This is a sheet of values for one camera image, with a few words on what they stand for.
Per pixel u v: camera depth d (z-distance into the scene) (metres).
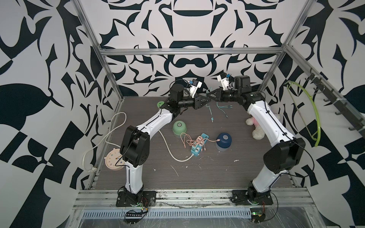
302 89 0.77
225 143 0.86
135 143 0.53
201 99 0.73
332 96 0.60
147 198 0.73
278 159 0.46
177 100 0.67
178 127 0.89
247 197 0.74
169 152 0.89
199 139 0.87
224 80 0.72
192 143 0.87
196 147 0.86
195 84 0.71
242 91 0.62
